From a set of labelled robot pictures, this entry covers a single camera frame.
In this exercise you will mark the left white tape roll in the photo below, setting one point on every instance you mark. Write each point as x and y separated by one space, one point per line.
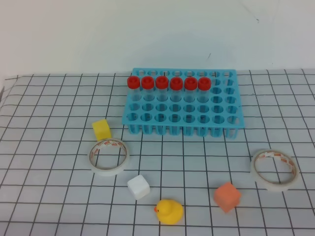
110 142

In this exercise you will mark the red capped tube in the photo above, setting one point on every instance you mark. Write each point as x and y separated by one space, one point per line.
133 83
190 89
162 87
204 85
147 84
176 86

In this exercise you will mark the right white tape roll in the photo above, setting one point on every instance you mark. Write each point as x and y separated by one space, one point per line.
283 157

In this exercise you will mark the white cube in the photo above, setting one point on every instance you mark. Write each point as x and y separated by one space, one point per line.
138 187

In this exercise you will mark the white grid cloth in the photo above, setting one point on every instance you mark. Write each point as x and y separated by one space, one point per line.
47 187

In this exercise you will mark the yellow cube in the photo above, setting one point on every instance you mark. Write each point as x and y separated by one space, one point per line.
101 130

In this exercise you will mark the yellow rubber duck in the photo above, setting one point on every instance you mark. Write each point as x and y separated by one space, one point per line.
169 211

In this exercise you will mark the white tape roll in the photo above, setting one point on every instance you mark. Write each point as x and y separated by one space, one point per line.
110 142
283 157

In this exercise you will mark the orange cube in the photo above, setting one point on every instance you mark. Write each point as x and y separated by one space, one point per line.
227 197

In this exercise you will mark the blue test tube rack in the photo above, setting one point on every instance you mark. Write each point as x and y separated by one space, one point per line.
221 115

